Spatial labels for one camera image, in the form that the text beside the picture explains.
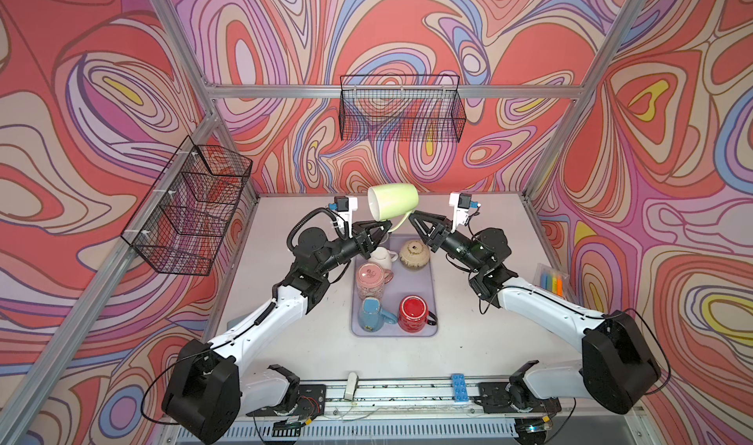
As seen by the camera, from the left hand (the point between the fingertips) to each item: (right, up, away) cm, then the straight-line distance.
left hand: (392, 226), depth 67 cm
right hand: (+5, +1, +4) cm, 6 cm away
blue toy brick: (+18, -41, +8) cm, 45 cm away
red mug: (+7, -25, +12) cm, 29 cm away
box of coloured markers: (+53, -18, +27) cm, 62 cm away
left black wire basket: (-55, 0, +6) cm, 55 cm away
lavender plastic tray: (+6, -19, +28) cm, 34 cm away
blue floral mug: (-5, -25, +12) cm, 29 cm away
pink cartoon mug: (-5, -16, +17) cm, 23 cm away
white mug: (-2, -10, +23) cm, 25 cm away
